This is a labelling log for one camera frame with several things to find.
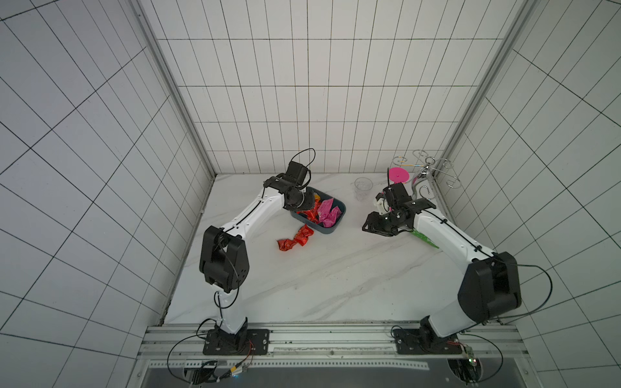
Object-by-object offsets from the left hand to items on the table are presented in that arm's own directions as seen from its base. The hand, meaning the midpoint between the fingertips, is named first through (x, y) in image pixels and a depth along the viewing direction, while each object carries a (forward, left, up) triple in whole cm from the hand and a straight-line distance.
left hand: (308, 208), depth 88 cm
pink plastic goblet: (+5, -31, +13) cm, 34 cm away
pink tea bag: (+7, -7, -9) cm, 13 cm away
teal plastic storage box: (+15, -6, -11) cm, 20 cm away
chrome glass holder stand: (+8, -42, +16) cm, 45 cm away
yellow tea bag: (+15, -4, -12) cm, 19 cm away
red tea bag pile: (-4, +2, -12) cm, 13 cm away
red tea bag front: (-2, -2, -1) cm, 3 cm away
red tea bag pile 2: (-9, +8, -12) cm, 17 cm away
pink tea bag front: (+2, -10, -10) cm, 14 cm away
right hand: (-7, -19, -3) cm, 20 cm away
